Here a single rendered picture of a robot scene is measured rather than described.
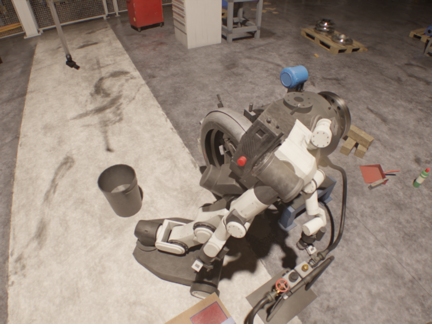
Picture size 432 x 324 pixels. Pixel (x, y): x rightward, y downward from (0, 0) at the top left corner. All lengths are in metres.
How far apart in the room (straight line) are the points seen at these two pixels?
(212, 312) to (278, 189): 0.82
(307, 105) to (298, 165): 0.99
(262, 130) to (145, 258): 1.31
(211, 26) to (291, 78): 3.56
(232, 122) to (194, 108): 1.92
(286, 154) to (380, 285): 1.61
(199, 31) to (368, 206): 4.20
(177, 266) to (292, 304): 0.84
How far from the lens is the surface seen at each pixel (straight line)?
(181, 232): 1.72
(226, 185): 1.13
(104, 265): 2.18
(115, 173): 2.30
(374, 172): 3.03
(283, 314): 1.95
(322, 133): 0.92
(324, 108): 2.01
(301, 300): 2.01
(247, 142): 0.96
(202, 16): 5.29
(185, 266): 1.84
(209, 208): 1.45
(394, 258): 2.47
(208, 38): 5.45
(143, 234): 1.81
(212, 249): 1.18
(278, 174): 0.79
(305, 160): 0.93
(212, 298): 1.45
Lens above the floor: 1.86
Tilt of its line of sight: 45 degrees down
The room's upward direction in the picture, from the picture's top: straight up
